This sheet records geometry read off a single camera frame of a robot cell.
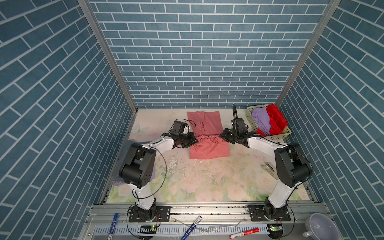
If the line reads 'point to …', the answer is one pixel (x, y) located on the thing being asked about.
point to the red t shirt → (278, 121)
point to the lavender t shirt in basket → (261, 117)
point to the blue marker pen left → (113, 226)
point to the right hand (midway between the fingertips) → (218, 133)
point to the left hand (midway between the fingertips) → (199, 140)
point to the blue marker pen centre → (192, 227)
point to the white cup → (321, 227)
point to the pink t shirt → (208, 128)
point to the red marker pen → (253, 231)
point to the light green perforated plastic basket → (286, 130)
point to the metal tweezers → (211, 226)
